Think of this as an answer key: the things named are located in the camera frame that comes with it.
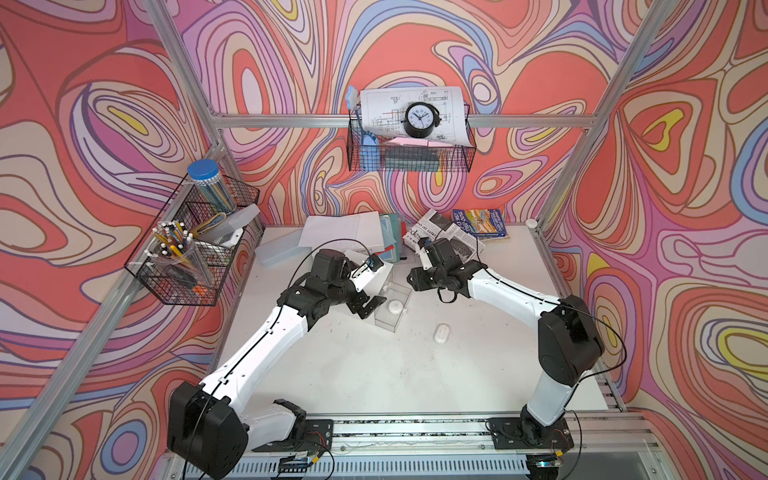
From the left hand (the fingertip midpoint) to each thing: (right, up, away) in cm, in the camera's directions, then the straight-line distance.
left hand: (375, 284), depth 78 cm
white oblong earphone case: (+20, -16, +11) cm, 27 cm away
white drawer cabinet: (+2, -1, +8) cm, 8 cm away
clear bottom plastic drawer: (+2, -12, +15) cm, 19 cm away
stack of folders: (+6, +16, +34) cm, 38 cm away
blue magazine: (+41, +20, +37) cm, 58 cm away
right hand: (+13, -1, +13) cm, 18 cm away
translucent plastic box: (-38, +11, +36) cm, 53 cm away
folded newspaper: (+21, +18, +31) cm, 41 cm away
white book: (-5, +18, +32) cm, 37 cm away
